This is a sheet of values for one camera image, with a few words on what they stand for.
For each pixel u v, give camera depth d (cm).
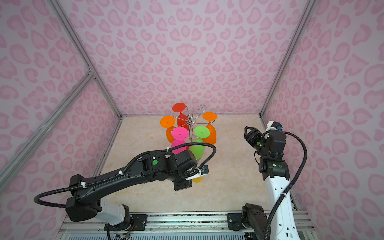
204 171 56
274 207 41
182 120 76
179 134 68
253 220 59
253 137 62
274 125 62
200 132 68
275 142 50
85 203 39
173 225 73
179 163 47
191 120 74
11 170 51
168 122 73
